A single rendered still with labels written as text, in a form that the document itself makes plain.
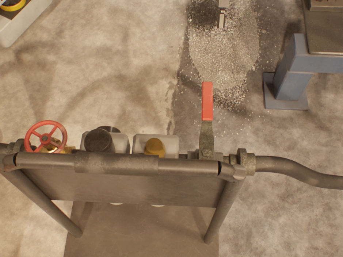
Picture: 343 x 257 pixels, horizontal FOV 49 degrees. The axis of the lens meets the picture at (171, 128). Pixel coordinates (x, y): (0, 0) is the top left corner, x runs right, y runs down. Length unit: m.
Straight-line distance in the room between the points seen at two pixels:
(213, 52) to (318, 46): 0.40
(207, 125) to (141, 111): 0.58
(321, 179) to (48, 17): 1.14
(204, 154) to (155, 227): 0.48
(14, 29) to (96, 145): 0.85
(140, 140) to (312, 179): 0.34
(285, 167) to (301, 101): 0.63
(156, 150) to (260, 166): 0.19
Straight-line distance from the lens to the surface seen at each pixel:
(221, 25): 1.12
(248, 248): 1.11
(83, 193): 0.77
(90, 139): 0.64
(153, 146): 0.63
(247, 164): 0.68
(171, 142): 0.67
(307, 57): 1.12
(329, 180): 0.83
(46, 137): 0.66
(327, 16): 1.21
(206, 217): 1.10
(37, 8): 1.47
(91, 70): 1.35
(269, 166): 0.69
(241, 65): 1.35
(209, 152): 0.65
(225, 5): 1.08
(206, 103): 0.69
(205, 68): 1.33
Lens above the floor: 1.07
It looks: 63 degrees down
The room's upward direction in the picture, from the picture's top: straight up
